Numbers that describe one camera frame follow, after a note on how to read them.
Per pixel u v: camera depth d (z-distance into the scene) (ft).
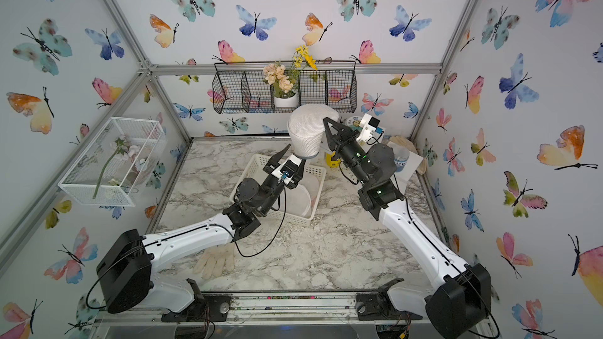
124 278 1.36
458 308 1.48
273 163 2.04
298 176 2.08
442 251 1.40
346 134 1.86
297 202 3.07
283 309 2.47
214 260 2.72
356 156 1.88
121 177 2.29
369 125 2.01
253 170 3.44
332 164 3.50
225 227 1.78
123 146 2.46
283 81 2.65
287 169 1.79
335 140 1.85
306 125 2.12
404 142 3.91
